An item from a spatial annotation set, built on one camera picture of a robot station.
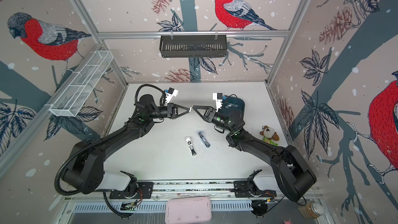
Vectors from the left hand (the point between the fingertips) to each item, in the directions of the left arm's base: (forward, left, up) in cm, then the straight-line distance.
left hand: (187, 113), depth 69 cm
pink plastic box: (-33, 0, -27) cm, 43 cm away
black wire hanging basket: (+57, -1, -1) cm, 57 cm away
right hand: (0, -2, +1) cm, 2 cm away
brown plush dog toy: (+2, -47, -26) cm, 54 cm away
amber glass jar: (-34, -51, -19) cm, 64 cm away
